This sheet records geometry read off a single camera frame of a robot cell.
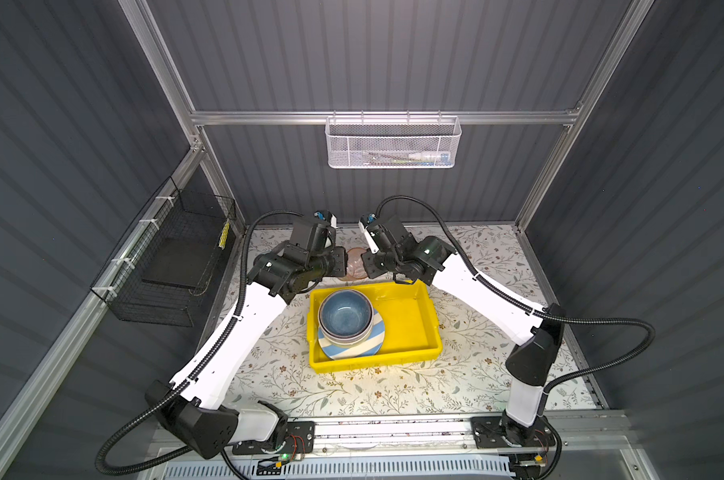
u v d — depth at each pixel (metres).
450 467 0.77
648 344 0.46
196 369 0.39
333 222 0.65
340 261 0.63
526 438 0.65
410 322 0.95
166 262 0.72
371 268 0.68
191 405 0.38
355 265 0.73
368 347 0.84
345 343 0.79
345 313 0.86
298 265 0.50
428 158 0.89
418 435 0.75
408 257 0.55
